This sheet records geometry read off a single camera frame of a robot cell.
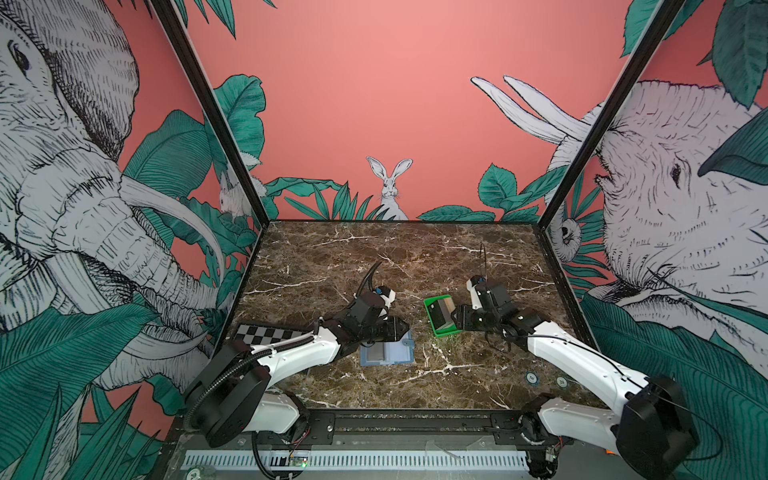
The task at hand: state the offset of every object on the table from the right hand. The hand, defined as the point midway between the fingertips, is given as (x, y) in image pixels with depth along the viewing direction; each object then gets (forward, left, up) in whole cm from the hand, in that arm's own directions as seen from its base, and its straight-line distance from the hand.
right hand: (455, 312), depth 83 cm
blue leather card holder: (-8, +17, -10) cm, 21 cm away
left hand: (-4, +13, 0) cm, 14 cm away
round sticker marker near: (-15, -21, -11) cm, 28 cm away
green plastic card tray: (+5, +1, -6) cm, 8 cm away
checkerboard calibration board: (-4, +58, -6) cm, 58 cm away
